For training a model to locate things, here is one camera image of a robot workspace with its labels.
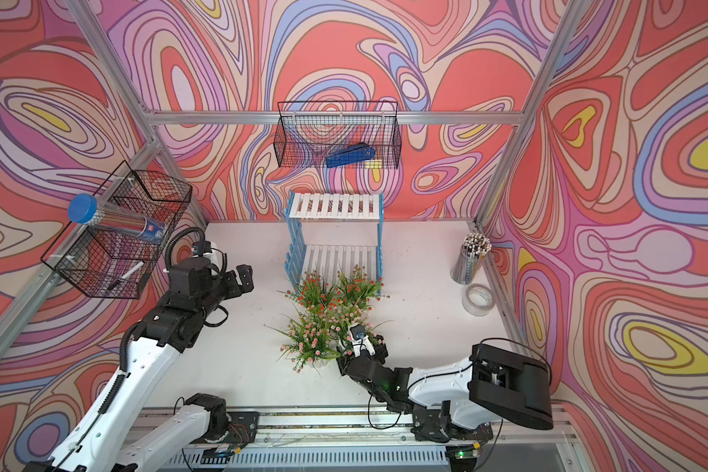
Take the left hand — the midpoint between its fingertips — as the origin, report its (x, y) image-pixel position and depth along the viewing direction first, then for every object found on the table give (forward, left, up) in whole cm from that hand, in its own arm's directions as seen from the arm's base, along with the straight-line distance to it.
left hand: (239, 271), depth 75 cm
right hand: (-12, -30, -22) cm, 39 cm away
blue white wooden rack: (+20, -21, -21) cm, 36 cm away
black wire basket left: (+1, +33, +3) cm, 33 cm away
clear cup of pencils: (+13, -67, -6) cm, 68 cm away
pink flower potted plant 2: (-8, -27, -9) cm, 30 cm away
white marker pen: (-5, +30, +1) cm, 30 cm away
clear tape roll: (+5, -71, -24) cm, 75 cm away
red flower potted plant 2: (0, -31, -9) cm, 32 cm away
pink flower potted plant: (-14, -19, -10) cm, 26 cm away
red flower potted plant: (0, -18, -10) cm, 21 cm away
